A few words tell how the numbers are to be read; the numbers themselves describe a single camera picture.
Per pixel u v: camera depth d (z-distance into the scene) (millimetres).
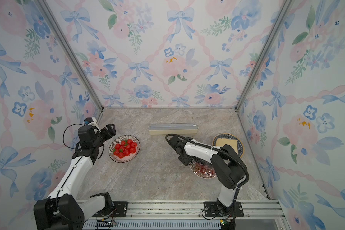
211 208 737
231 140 990
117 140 977
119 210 738
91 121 715
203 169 837
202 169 837
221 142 963
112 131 753
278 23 737
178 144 729
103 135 726
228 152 487
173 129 947
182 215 733
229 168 470
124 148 931
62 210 393
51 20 733
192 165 866
